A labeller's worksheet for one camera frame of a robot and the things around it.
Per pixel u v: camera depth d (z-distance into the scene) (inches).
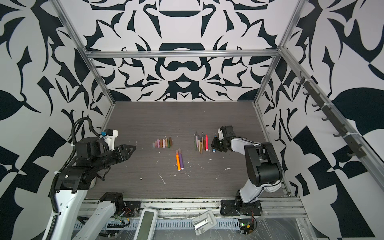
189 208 29.9
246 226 28.0
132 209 29.0
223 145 32.6
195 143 38.2
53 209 15.8
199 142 38.2
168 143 38.0
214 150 36.0
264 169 18.7
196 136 39.7
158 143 38.0
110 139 24.2
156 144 38.0
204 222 27.4
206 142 38.0
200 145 37.9
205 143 38.0
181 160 35.5
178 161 35.2
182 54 35.1
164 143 38.0
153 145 37.9
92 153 19.8
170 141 38.8
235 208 29.2
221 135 35.1
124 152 23.1
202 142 38.1
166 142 38.1
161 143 38.0
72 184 17.2
